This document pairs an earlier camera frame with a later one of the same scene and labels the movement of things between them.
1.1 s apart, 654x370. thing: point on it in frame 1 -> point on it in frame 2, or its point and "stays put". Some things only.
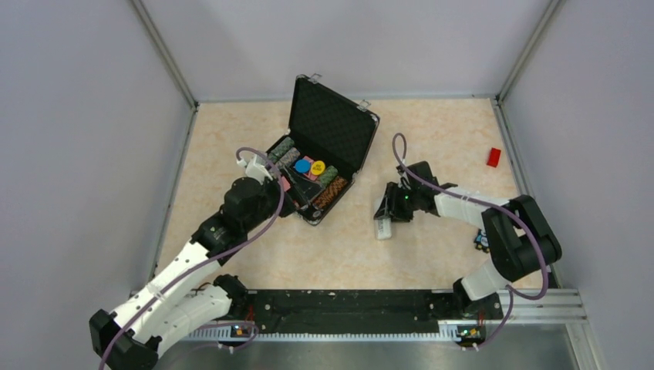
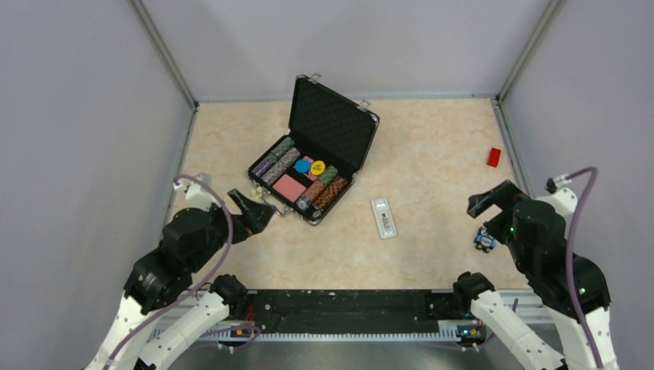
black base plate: x=352 y=311 stays put
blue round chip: x=302 y=166 stays put
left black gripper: x=293 y=196 -> x=256 y=216
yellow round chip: x=318 y=167 stays put
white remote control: x=383 y=230 stays put
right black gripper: x=390 y=207 -> x=502 y=196
